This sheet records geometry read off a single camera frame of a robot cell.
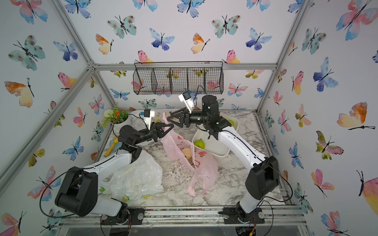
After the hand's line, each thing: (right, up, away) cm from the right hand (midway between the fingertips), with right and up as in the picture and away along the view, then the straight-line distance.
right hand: (172, 115), depth 66 cm
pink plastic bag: (+14, -23, +8) cm, 28 cm away
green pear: (+13, -16, +28) cm, 35 cm away
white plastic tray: (+23, -19, +34) cm, 45 cm away
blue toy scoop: (-42, -18, +34) cm, 56 cm away
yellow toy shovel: (-46, -19, +32) cm, 59 cm away
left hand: (0, -5, +3) cm, 5 cm away
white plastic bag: (-23, -35, +15) cm, 45 cm away
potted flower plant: (-39, +1, +28) cm, 48 cm away
